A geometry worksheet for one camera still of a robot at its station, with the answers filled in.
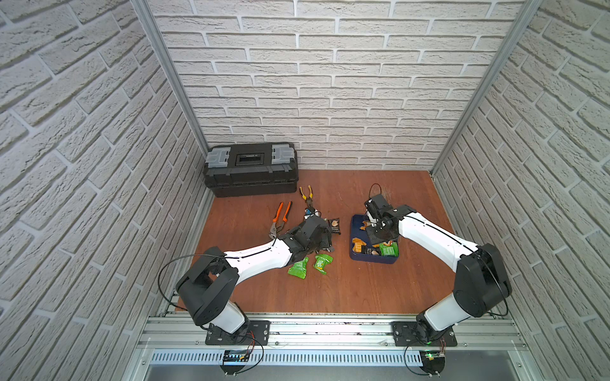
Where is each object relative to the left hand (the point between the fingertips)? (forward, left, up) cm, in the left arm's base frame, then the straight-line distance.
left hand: (330, 232), depth 86 cm
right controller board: (-39, -30, -10) cm, 50 cm away
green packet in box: (-4, -24, -6) cm, 25 cm away
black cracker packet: (+9, -3, -10) cm, 14 cm away
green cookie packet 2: (-8, +3, -9) cm, 12 cm away
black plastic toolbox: (+27, +34, +6) cm, 44 cm away
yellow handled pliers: (+22, +8, -9) cm, 25 cm away
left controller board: (-38, +31, -13) cm, 51 cm away
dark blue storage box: (+10, -12, -8) cm, 18 cm away
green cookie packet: (-10, +12, -10) cm, 18 cm away
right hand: (0, -19, -2) cm, 19 cm away
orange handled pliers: (+6, +23, -10) cm, 26 cm away
